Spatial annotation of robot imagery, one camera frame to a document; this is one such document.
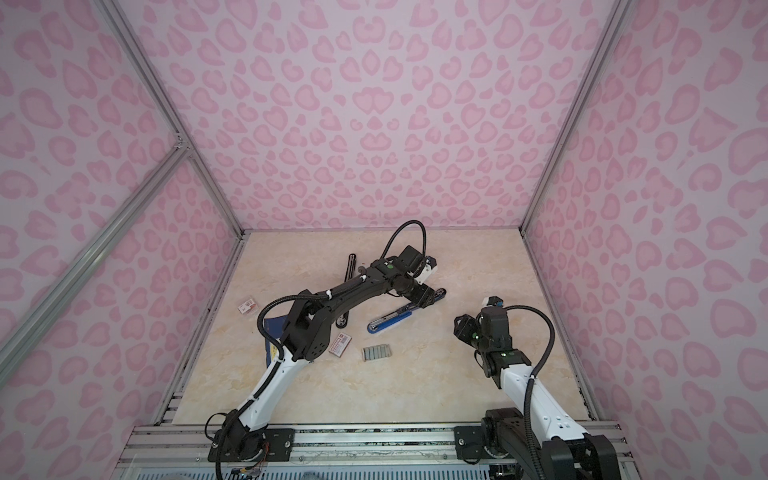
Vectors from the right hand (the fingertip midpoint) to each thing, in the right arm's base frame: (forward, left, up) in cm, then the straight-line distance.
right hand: (461, 320), depth 86 cm
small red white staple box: (+6, +67, -5) cm, 68 cm away
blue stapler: (+4, +20, -7) cm, 22 cm away
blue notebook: (0, +57, -8) cm, 57 cm away
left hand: (+11, +8, -3) cm, 14 cm away
